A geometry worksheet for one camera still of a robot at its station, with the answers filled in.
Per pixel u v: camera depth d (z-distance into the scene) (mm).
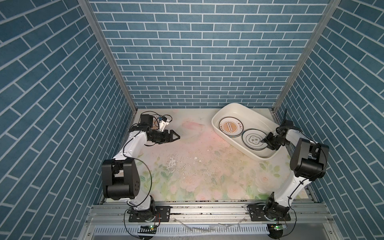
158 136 745
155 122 774
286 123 820
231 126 1079
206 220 735
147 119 707
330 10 722
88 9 707
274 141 843
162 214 742
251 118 1100
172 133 771
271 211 682
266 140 883
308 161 517
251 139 1017
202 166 912
